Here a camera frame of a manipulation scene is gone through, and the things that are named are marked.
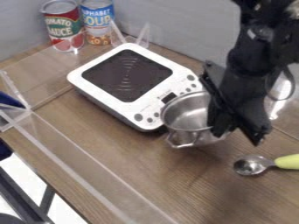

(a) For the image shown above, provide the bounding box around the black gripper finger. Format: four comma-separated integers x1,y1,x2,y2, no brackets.
206,97,237,138
237,116,272,146

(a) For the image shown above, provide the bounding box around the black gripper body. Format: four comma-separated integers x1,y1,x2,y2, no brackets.
200,60,270,129

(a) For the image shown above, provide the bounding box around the silver pot with handles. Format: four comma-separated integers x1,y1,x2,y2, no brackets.
160,91,229,149

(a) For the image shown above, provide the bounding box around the white and black stove top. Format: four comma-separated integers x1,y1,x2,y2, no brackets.
66,43,202,132

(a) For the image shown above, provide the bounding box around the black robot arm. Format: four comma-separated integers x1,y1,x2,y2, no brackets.
200,0,299,145

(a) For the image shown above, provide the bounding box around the alphabet soup can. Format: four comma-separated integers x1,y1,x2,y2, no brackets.
80,0,114,46

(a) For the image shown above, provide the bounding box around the clear acrylic barrier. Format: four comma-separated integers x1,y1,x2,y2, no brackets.
0,20,180,224

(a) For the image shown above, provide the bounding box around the tomato sauce can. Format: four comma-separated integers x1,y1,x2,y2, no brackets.
41,0,84,52

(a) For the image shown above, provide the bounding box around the blue object at left edge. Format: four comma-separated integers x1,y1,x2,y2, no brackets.
0,90,26,162

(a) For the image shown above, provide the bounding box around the spoon with green handle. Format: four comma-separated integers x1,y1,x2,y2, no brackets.
233,154,299,176

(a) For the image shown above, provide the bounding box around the black metal table frame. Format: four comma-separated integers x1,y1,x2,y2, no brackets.
0,167,54,224

